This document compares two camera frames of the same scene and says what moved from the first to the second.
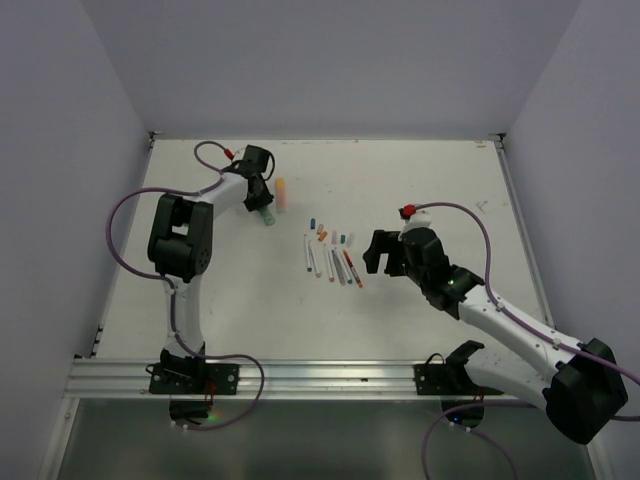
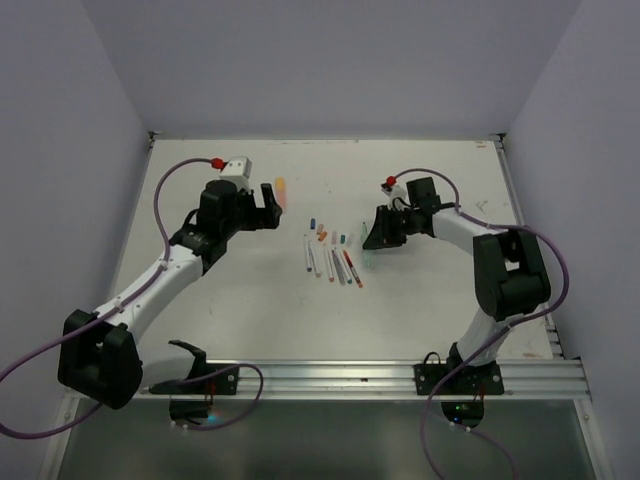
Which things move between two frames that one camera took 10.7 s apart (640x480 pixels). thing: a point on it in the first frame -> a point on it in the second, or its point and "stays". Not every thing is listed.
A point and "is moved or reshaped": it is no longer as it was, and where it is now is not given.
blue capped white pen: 308,267 stays
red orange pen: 352,268 stays
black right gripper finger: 380,244 -> 387,230
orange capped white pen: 329,269 stays
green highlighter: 267,216 is moved or reshaped
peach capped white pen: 316,269 stays
